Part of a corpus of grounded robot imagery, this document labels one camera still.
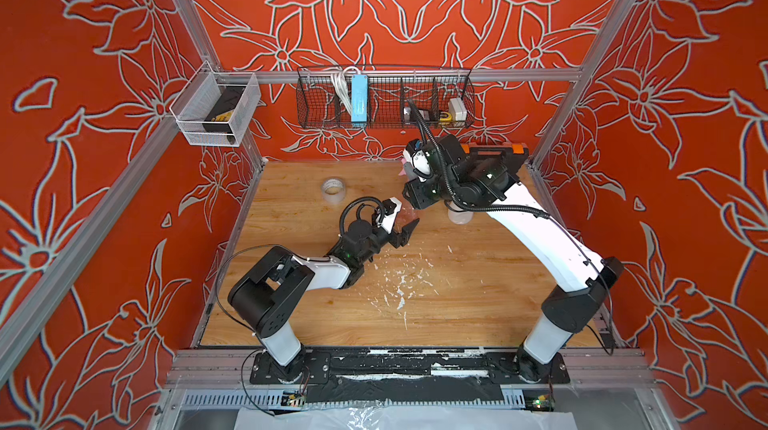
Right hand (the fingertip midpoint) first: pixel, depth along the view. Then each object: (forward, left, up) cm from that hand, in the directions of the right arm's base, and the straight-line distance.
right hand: (404, 188), depth 71 cm
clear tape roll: (+24, +25, -30) cm, 46 cm away
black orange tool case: (+27, -38, -13) cm, 48 cm away
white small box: (+32, -17, +1) cm, 36 cm away
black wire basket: (+43, +9, -2) cm, 44 cm away
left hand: (+3, -2, -13) cm, 13 cm away
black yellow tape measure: (+34, -14, -3) cm, 37 cm away
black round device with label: (+34, -8, -3) cm, 35 cm away
